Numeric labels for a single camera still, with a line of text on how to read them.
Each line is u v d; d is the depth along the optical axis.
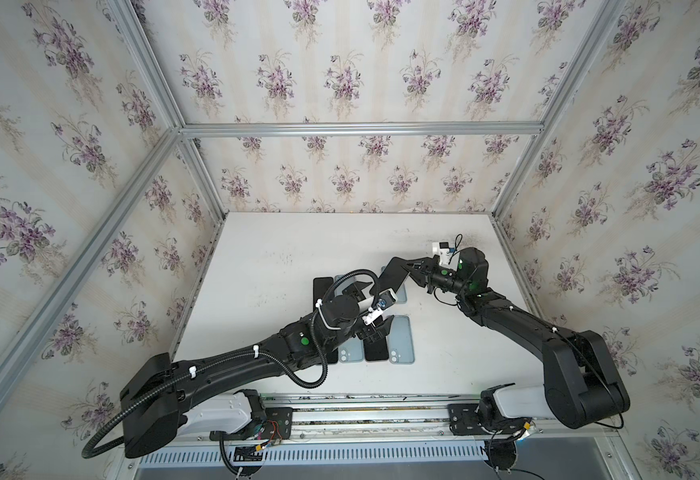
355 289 0.66
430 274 0.73
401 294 0.98
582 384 0.43
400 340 0.88
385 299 0.59
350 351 0.85
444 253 0.81
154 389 0.39
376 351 0.86
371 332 0.64
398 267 0.82
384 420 0.75
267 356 0.49
